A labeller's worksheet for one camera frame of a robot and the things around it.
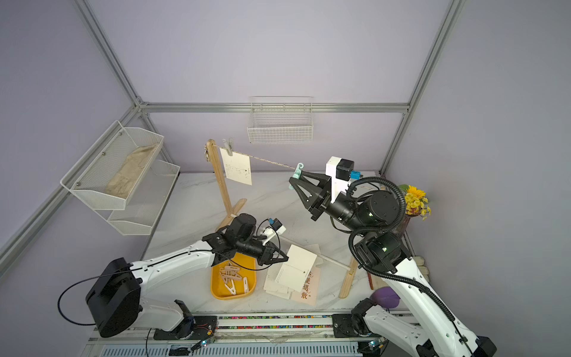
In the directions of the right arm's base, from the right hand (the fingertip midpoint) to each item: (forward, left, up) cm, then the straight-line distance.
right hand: (295, 179), depth 51 cm
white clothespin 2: (-11, +18, -46) cm, 51 cm away
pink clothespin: (-5, +26, -47) cm, 53 cm away
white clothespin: (-11, +24, -47) cm, 53 cm away
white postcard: (-5, -1, -33) cm, 33 cm away
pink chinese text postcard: (-12, -4, -48) cm, 50 cm away
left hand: (-6, +4, -33) cm, 34 cm away
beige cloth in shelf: (+18, +60, -18) cm, 65 cm away
